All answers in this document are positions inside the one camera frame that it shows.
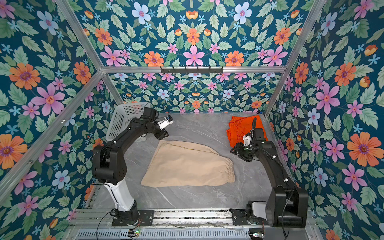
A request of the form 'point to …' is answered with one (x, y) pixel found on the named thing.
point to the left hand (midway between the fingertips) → (167, 126)
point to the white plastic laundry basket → (122, 114)
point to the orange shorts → (239, 126)
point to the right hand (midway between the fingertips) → (234, 151)
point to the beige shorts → (179, 163)
